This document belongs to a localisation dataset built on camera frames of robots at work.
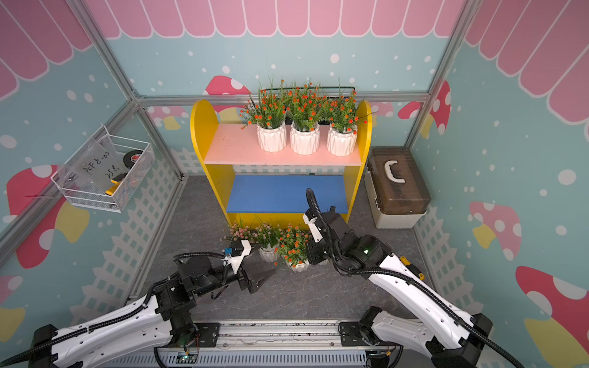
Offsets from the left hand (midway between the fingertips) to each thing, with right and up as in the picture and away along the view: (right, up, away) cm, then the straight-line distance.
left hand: (268, 261), depth 68 cm
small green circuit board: (-26, -32, +4) cm, 41 cm away
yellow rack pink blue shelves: (-9, +24, +29) cm, 38 cm away
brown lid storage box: (+49, +23, +25) cm, 60 cm away
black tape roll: (-51, +33, +11) cm, 62 cm away
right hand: (+11, +5, +2) cm, 12 cm away
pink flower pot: (-2, +5, +12) cm, 14 cm away
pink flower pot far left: (-13, +6, +13) cm, 19 cm away
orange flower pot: (+8, +5, -4) cm, 10 cm away
